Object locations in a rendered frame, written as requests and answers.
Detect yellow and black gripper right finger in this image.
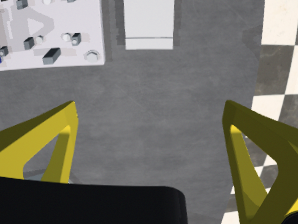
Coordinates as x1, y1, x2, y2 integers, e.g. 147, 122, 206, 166
222, 100, 298, 224

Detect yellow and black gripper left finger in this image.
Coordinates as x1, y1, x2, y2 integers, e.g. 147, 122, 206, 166
0, 101, 78, 183

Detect white rectangular block with slot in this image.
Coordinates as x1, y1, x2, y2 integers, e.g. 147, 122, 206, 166
124, 0, 174, 49

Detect light grey fixture plate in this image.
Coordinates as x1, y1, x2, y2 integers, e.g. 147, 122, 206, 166
0, 0, 106, 71

